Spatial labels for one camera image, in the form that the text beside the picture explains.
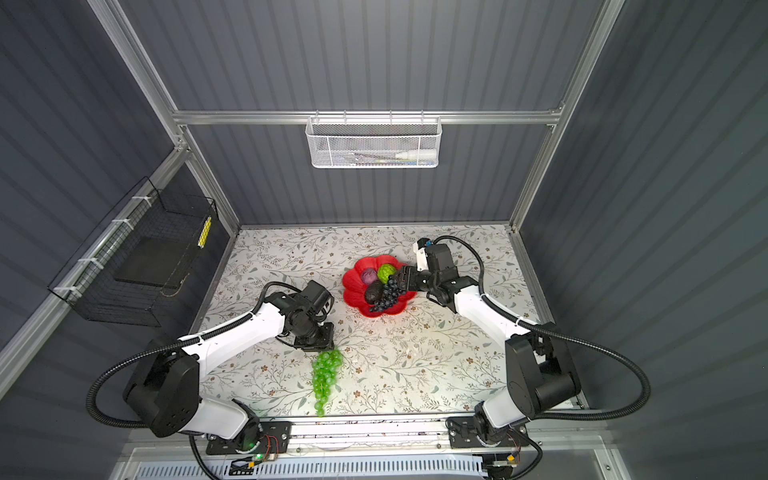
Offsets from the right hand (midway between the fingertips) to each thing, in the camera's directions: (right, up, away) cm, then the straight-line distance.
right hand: (406, 276), depth 88 cm
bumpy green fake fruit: (-7, +1, +11) cm, 13 cm away
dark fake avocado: (-10, -6, +7) cm, 14 cm away
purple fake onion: (-12, -1, +11) cm, 16 cm away
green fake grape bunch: (-23, -25, -8) cm, 35 cm away
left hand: (-21, -20, -4) cm, 29 cm away
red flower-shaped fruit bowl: (-17, -5, +13) cm, 22 cm away
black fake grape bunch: (-4, -6, +8) cm, 11 cm away
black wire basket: (-67, +4, -16) cm, 69 cm away
